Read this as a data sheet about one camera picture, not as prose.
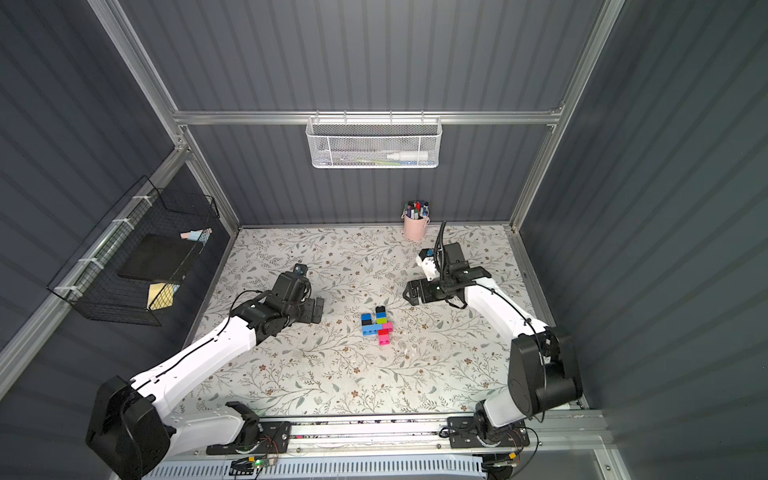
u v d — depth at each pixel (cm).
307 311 75
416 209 108
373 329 91
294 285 63
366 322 91
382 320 92
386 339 89
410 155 94
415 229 113
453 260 69
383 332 90
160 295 61
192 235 82
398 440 74
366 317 94
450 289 63
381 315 94
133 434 36
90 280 62
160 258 73
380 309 95
